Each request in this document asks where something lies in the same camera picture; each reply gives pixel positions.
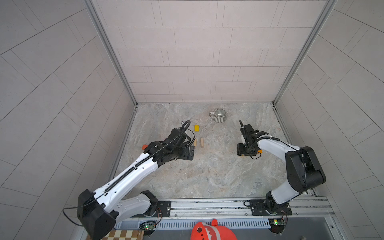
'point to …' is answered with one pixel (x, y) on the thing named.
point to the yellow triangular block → (196, 128)
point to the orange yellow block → (260, 151)
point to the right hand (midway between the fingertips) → (240, 152)
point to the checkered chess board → (123, 235)
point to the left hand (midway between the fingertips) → (190, 149)
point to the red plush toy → (203, 231)
